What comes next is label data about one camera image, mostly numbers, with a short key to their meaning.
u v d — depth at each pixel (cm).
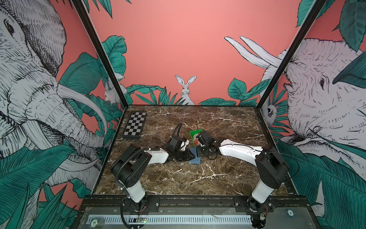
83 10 70
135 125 104
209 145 66
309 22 74
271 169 46
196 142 73
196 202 77
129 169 47
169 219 70
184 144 78
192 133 99
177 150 77
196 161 88
